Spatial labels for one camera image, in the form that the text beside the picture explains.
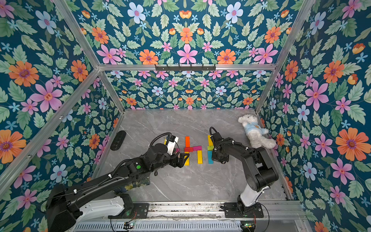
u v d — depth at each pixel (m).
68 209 0.40
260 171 0.46
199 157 0.93
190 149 0.97
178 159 0.65
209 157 0.92
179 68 0.91
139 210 0.74
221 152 0.69
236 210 0.69
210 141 0.97
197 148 0.97
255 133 0.94
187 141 1.01
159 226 0.77
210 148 0.97
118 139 0.99
